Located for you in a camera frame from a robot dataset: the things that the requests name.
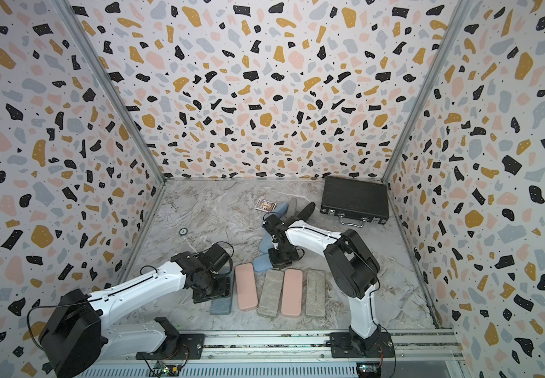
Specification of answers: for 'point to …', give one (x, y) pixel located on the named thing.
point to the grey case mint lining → (223, 305)
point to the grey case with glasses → (292, 208)
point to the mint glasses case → (271, 293)
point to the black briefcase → (355, 201)
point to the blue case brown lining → (279, 210)
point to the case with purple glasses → (265, 242)
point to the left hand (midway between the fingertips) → (226, 295)
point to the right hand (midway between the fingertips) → (277, 267)
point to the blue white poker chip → (183, 231)
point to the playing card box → (267, 206)
